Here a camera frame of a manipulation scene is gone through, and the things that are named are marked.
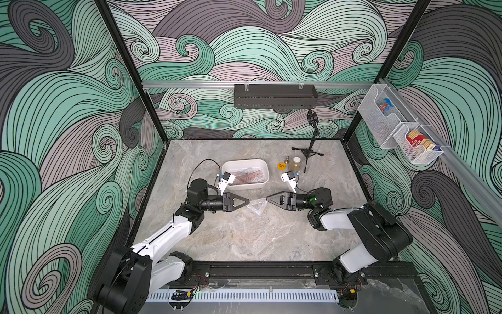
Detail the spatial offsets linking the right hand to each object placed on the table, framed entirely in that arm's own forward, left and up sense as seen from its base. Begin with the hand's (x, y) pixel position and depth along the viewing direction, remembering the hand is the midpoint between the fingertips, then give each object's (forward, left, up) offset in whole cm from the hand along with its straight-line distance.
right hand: (267, 199), depth 72 cm
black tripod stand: (+36, -24, +7) cm, 44 cm away
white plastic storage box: (+29, +14, -18) cm, 37 cm away
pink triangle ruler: (+27, +6, -19) cm, 33 cm away
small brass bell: (+33, -15, -18) cm, 41 cm away
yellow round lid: (+31, -11, -20) cm, 39 cm away
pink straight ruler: (+22, +7, -19) cm, 30 cm away
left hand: (-2, +7, +1) cm, 8 cm away
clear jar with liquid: (+26, -17, -13) cm, 34 cm away
